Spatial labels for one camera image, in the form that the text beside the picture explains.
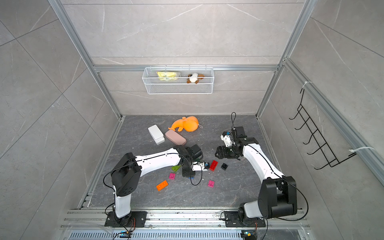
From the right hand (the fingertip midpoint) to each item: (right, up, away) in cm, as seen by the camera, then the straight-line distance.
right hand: (222, 153), depth 85 cm
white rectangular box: (-43, +11, +17) cm, 47 cm away
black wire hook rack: (+39, +2, -27) cm, 47 cm away
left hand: (-17, -9, +1) cm, 20 cm away
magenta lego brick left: (-30, -15, +5) cm, 34 cm away
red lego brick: (-5, -8, +6) cm, 11 cm away
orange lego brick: (-35, -18, -1) cm, 39 cm away
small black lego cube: (+2, -9, +5) cm, 11 cm away
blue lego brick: (-18, -15, +2) cm, 23 cm away
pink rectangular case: (-30, +8, +20) cm, 37 cm away
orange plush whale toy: (-20, +18, +21) cm, 34 cm away
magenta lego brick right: (-7, -17, -1) cm, 18 cm away
